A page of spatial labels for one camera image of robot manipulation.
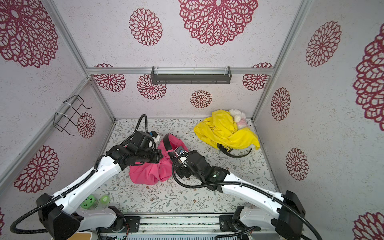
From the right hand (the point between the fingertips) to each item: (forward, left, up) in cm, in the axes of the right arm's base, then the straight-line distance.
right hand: (181, 157), depth 74 cm
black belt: (+17, -26, -19) cm, 37 cm away
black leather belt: (+9, +8, +1) cm, 12 cm away
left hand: (+1, +10, -1) cm, 10 cm away
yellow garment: (+29, -23, -11) cm, 39 cm away
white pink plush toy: (+36, -37, -8) cm, 52 cm away
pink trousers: (-7, +13, -4) cm, 15 cm away
